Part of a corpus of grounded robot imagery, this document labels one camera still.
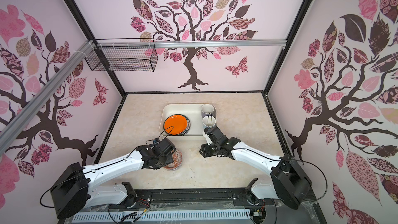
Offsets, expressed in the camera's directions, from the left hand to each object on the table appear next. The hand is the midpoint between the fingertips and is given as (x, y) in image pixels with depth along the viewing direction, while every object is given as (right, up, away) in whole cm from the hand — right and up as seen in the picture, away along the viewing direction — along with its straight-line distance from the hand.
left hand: (169, 161), depth 83 cm
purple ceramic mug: (+23, +28, +23) cm, 43 cm away
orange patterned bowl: (+5, +1, 0) cm, 5 cm away
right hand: (+18, +7, 0) cm, 19 cm away
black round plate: (+9, +18, +17) cm, 27 cm away
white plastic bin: (+11, +27, +26) cm, 39 cm away
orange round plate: (+1, +19, +15) cm, 24 cm away
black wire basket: (-30, +63, +12) cm, 71 cm away
